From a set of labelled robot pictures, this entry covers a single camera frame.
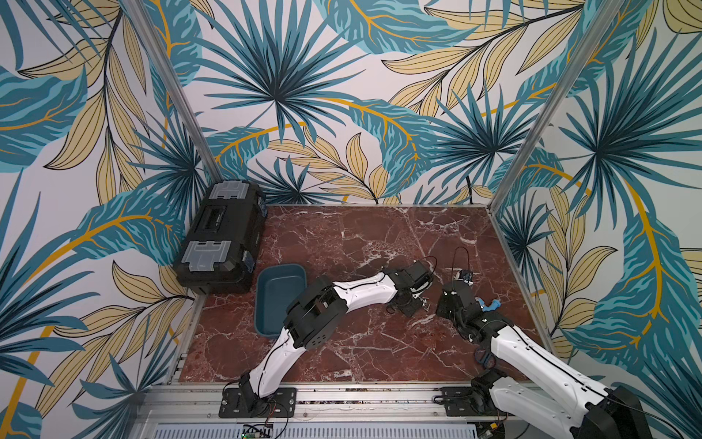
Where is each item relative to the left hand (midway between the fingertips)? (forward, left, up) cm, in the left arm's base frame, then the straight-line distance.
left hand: (409, 308), depth 91 cm
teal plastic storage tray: (+8, +45, -1) cm, 46 cm away
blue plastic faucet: (+1, -28, +1) cm, 28 cm away
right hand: (0, -10, +7) cm, 13 cm away
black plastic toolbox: (+9, +60, +17) cm, 63 cm away
